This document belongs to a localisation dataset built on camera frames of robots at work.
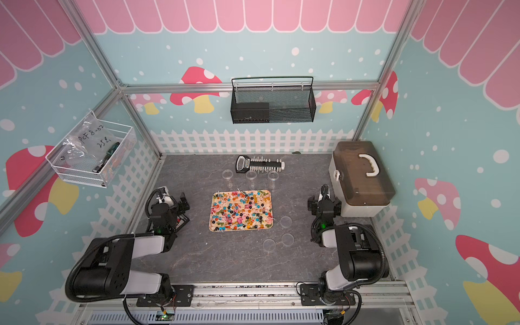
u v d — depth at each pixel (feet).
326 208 2.29
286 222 3.07
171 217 2.39
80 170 2.07
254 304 2.41
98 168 2.32
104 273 1.41
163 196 2.45
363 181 3.04
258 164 3.78
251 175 3.17
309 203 2.86
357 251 1.52
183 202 2.78
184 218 3.06
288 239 2.88
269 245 2.85
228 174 3.18
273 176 3.26
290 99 3.10
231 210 3.17
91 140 2.35
